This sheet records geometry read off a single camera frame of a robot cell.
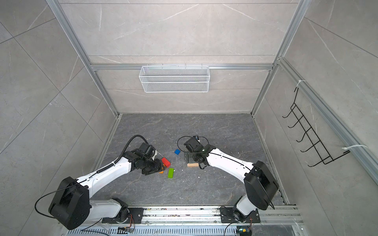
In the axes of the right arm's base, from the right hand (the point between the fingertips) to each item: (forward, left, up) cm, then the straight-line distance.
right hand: (193, 155), depth 87 cm
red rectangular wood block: (-1, +17, -6) cm, 19 cm away
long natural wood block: (-3, 0, -7) cm, 8 cm away
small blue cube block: (+8, +11, -8) cm, 16 cm away
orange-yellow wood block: (-12, +17, +6) cm, 22 cm away
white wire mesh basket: (+48, +12, +22) cm, 54 cm away
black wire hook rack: (-14, -55, +23) cm, 61 cm away
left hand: (-5, +19, -2) cm, 20 cm away
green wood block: (-7, +14, -8) cm, 18 cm away
